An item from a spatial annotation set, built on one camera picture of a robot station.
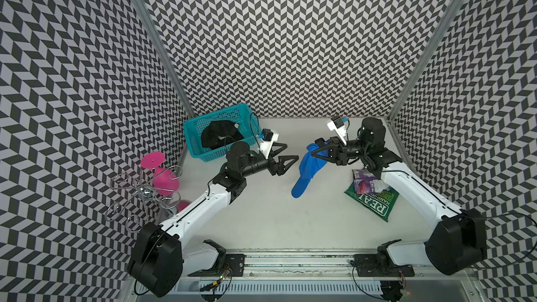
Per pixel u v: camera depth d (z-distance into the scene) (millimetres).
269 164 653
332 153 632
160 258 391
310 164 676
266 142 631
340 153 618
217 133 1065
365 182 883
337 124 616
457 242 401
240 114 1193
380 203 851
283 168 651
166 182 748
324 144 644
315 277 722
